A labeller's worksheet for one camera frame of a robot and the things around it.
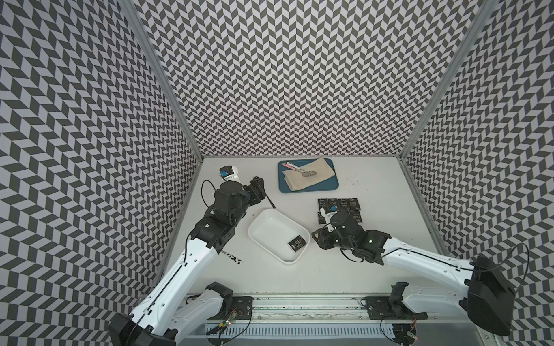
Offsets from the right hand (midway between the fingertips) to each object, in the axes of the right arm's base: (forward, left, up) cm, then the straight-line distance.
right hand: (317, 237), depth 80 cm
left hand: (+11, +22, +18) cm, 31 cm away
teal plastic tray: (+31, -10, -7) cm, 33 cm away
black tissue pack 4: (+19, -20, -8) cm, 29 cm away
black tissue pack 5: (+14, -19, -8) cm, 25 cm away
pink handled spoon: (+38, +2, -8) cm, 38 cm away
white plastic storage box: (+7, +17, -9) cm, 20 cm away
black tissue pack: (+20, -5, -8) cm, 23 cm away
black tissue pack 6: (+1, +7, -8) cm, 11 cm away
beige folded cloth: (+34, +7, -9) cm, 36 cm away
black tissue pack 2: (+21, -9, -8) cm, 24 cm away
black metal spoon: (+23, +20, -10) cm, 32 cm away
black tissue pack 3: (+19, -15, -8) cm, 25 cm away
